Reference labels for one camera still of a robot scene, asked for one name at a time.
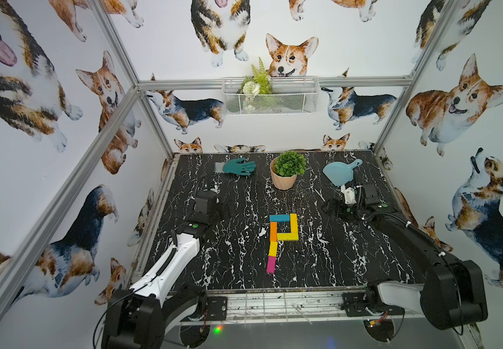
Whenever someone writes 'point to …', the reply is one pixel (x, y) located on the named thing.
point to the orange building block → (273, 231)
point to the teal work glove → (235, 166)
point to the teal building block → (281, 217)
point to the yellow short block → (273, 249)
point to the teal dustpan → (340, 173)
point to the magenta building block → (271, 266)
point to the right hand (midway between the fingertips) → (329, 208)
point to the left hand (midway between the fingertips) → (225, 198)
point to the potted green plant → (285, 169)
